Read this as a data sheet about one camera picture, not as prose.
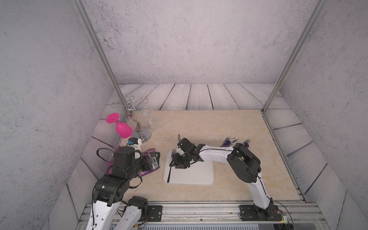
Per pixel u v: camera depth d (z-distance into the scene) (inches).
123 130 34.3
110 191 16.4
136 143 23.3
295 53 34.2
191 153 28.6
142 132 40.1
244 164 20.2
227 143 39.0
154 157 23.4
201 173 34.3
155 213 28.7
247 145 37.9
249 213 28.5
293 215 28.6
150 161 23.0
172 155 37.5
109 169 18.8
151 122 35.2
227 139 40.1
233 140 39.9
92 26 30.4
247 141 39.9
